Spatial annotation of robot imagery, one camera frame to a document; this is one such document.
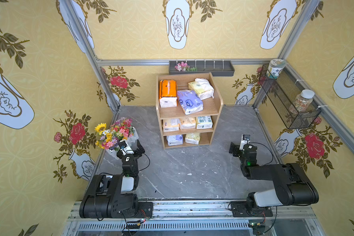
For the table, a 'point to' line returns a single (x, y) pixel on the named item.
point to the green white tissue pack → (204, 122)
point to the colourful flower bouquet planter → (122, 129)
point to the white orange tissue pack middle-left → (171, 125)
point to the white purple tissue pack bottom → (174, 140)
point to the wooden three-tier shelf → (212, 106)
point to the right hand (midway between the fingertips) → (242, 143)
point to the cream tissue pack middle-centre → (188, 123)
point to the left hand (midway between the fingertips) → (125, 144)
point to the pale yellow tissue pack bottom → (192, 138)
